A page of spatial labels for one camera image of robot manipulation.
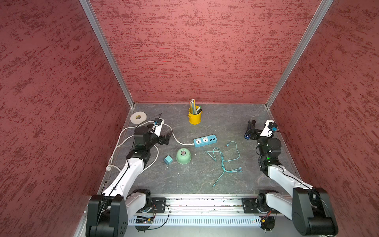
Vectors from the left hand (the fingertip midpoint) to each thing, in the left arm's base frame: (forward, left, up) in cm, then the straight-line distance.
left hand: (164, 130), depth 83 cm
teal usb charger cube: (-11, -2, -15) cm, 19 cm away
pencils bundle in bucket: (+25, -16, -2) cm, 29 cm away
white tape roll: (+23, +27, -17) cm, 39 cm away
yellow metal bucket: (+18, -18, -12) cm, 28 cm away
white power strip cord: (-15, +35, -19) cm, 43 cm away
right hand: (+3, -52, +4) cm, 53 cm away
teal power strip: (+2, -25, -16) cm, 30 cm away
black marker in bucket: (+23, -21, -7) cm, 31 cm away
